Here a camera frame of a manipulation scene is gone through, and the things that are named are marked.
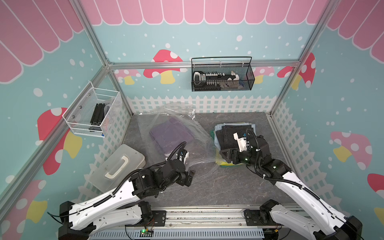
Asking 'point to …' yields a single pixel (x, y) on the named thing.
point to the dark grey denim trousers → (225, 137)
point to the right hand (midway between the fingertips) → (224, 151)
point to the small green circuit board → (146, 233)
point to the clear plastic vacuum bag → (201, 149)
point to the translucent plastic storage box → (116, 168)
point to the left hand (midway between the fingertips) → (185, 171)
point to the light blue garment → (219, 127)
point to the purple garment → (170, 134)
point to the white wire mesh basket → (93, 111)
